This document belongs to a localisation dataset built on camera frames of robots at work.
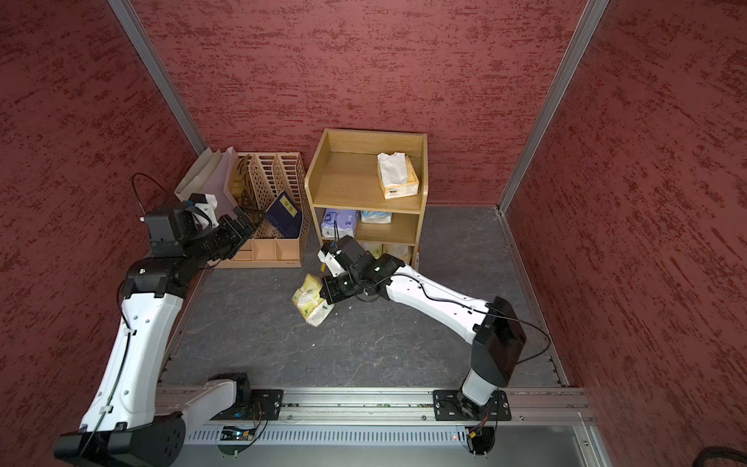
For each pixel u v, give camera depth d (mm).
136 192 769
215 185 868
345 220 873
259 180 1039
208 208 606
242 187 995
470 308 452
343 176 852
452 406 738
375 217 897
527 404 759
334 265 682
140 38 746
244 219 589
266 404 757
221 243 582
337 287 654
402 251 958
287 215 1061
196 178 871
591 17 712
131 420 364
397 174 777
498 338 421
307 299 751
